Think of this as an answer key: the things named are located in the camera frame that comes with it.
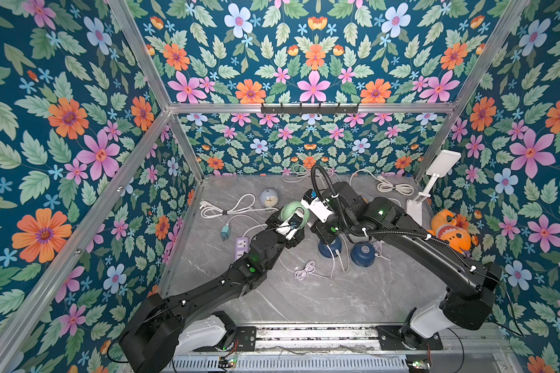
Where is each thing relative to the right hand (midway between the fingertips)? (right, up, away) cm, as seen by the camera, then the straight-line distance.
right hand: (316, 221), depth 70 cm
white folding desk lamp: (+48, +19, +16) cm, 54 cm away
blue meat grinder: (+8, -11, +14) cm, 20 cm away
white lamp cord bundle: (+38, +13, +45) cm, 60 cm away
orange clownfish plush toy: (+54, -5, +23) cm, 59 cm away
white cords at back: (-4, +21, +52) cm, 56 cm away
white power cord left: (-31, +4, +38) cm, 49 cm away
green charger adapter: (-36, -7, +26) cm, 45 cm away
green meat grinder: (-6, +4, -1) cm, 8 cm away
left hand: (-7, +2, +6) cm, 9 cm away
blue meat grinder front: (+18, -13, +12) cm, 25 cm away
